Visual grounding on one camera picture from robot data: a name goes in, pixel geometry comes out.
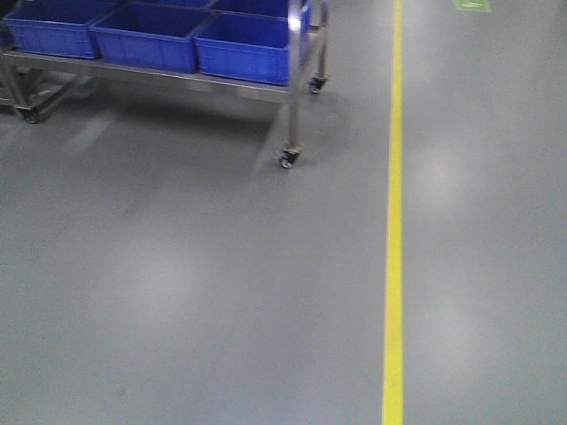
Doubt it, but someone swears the steel rack on castors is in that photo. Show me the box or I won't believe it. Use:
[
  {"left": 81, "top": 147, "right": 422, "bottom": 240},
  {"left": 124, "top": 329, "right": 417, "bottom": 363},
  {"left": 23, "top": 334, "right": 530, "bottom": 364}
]
[
  {"left": 0, "top": 0, "right": 331, "bottom": 172},
  {"left": 0, "top": 66, "right": 92, "bottom": 125}
]

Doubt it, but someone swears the row of blue bins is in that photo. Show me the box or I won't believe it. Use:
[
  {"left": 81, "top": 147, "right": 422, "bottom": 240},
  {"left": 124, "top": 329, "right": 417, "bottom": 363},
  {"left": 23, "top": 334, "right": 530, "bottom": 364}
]
[{"left": 3, "top": 0, "right": 312, "bottom": 88}]

